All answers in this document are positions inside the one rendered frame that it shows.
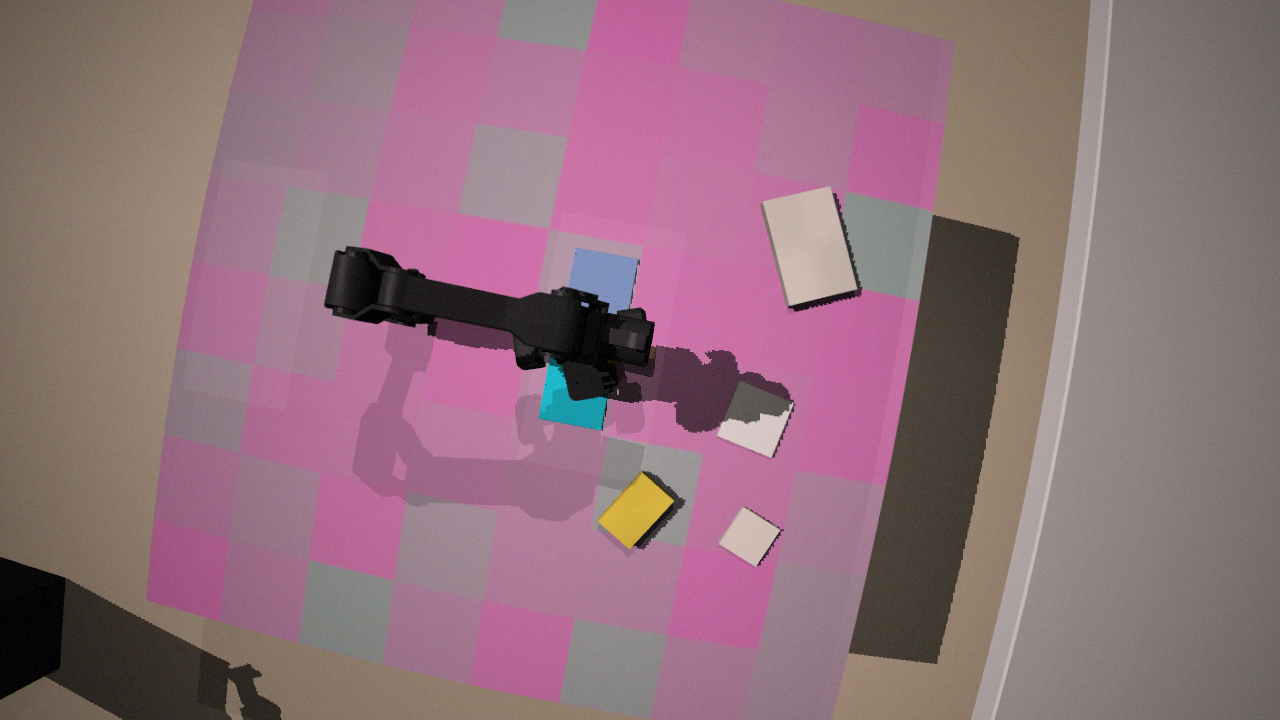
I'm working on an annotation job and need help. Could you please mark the yellow block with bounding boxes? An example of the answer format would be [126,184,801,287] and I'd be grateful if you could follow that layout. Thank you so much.
[599,470,675,550]

